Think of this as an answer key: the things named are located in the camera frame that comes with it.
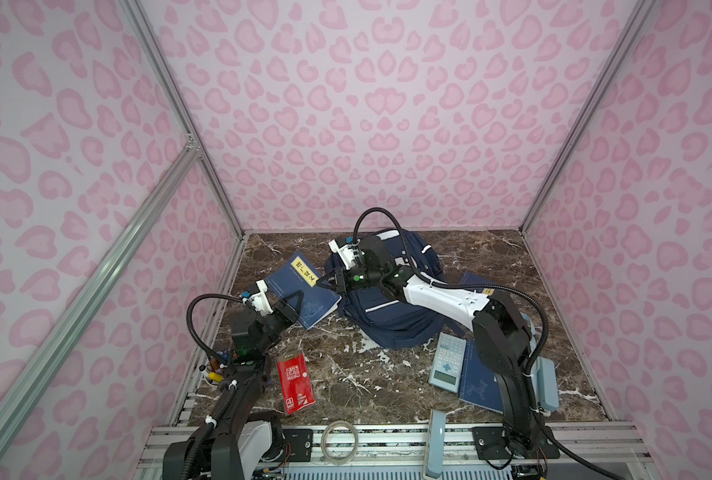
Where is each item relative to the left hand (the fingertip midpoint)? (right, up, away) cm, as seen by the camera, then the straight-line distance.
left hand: (303, 291), depth 80 cm
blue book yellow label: (+53, +2, +26) cm, 59 cm away
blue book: (+3, -3, 0) cm, 4 cm away
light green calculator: (+40, -22, +5) cm, 46 cm away
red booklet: (-3, -27, +4) cm, 27 cm away
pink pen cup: (-20, -19, -7) cm, 29 cm away
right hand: (+5, +3, -1) cm, 6 cm away
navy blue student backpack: (+23, -10, +11) cm, 28 cm away
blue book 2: (+47, -26, +1) cm, 54 cm away
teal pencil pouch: (+64, -22, 0) cm, 68 cm away
